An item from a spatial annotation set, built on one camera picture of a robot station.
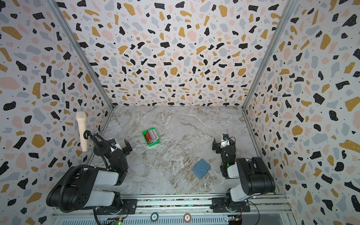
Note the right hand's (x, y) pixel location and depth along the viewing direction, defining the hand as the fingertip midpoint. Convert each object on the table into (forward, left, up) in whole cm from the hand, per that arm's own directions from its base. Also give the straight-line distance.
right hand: (226, 138), depth 91 cm
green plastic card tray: (+7, +57, -5) cm, 58 cm away
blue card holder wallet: (-17, +16, -8) cm, 25 cm away
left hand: (-6, +66, +3) cm, 66 cm away
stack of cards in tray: (+3, +51, -4) cm, 51 cm away
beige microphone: (-3, +81, +23) cm, 84 cm away
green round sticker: (-42, +41, -9) cm, 59 cm away
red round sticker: (-42, +24, -9) cm, 49 cm away
